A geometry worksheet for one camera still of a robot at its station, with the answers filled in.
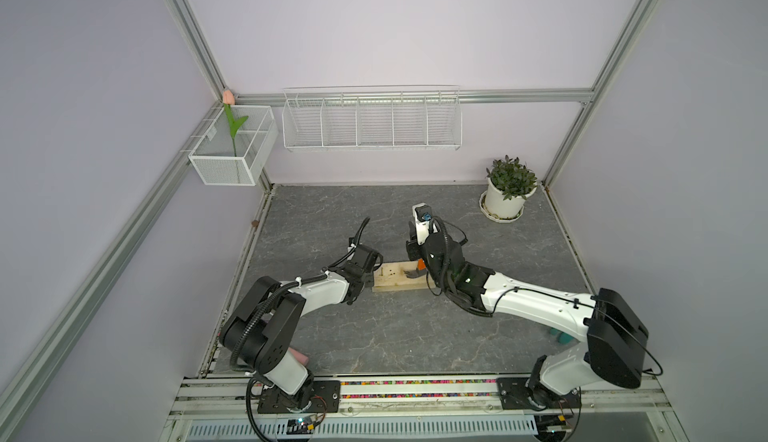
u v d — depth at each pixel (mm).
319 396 737
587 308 450
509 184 983
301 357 790
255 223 1157
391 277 913
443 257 546
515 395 738
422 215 643
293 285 516
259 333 451
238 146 881
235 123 932
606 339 408
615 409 734
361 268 733
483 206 1126
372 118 976
